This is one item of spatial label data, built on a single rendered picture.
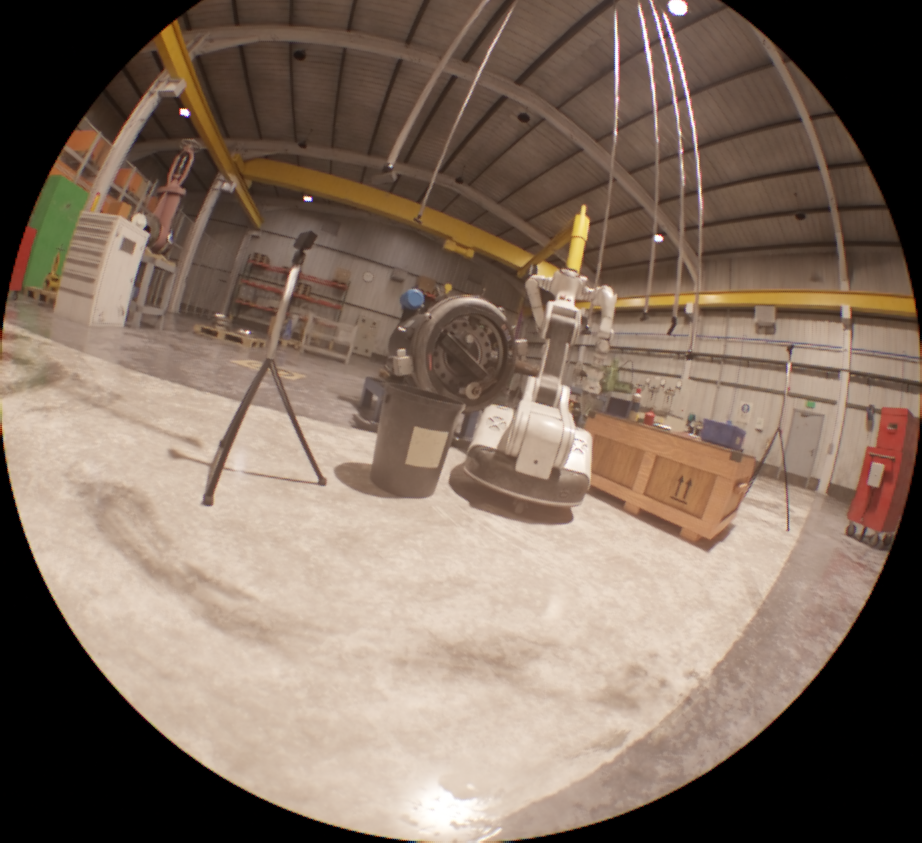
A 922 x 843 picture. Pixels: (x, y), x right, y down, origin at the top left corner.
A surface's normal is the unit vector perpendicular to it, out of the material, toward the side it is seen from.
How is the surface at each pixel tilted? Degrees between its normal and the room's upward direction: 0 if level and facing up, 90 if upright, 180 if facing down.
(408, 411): 93
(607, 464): 90
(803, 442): 90
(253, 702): 0
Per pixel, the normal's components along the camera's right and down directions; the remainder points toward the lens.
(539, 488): -0.07, -0.01
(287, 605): 0.26, -0.96
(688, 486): -0.84, -0.22
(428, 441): 0.46, 0.20
